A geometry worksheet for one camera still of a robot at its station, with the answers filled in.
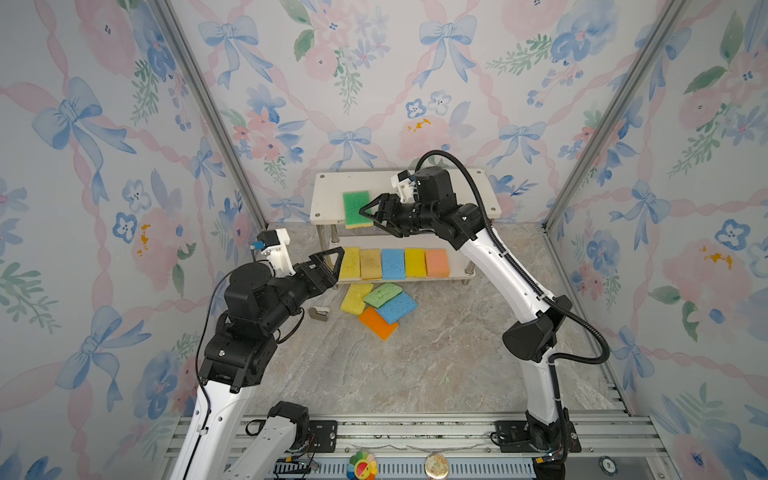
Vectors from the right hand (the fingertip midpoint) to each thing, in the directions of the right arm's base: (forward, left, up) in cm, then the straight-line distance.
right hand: (365, 213), depth 71 cm
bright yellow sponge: (+7, +7, -29) cm, 30 cm away
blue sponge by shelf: (-5, -8, -35) cm, 37 cm away
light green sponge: (-1, -3, -34) cm, 34 cm away
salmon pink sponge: (+7, -21, -28) cm, 36 cm away
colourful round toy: (-47, 0, -36) cm, 59 cm away
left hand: (-15, +5, +3) cm, 16 cm away
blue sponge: (+7, -7, -29) cm, 31 cm away
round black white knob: (-45, -58, -38) cm, 83 cm away
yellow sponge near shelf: (-2, +6, -37) cm, 37 cm away
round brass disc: (-46, -17, -38) cm, 62 cm away
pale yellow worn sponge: (+9, +1, -29) cm, 30 cm away
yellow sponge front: (+8, -14, -29) cm, 33 cm away
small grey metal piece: (-7, +17, -36) cm, 41 cm away
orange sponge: (-10, -1, -36) cm, 38 cm away
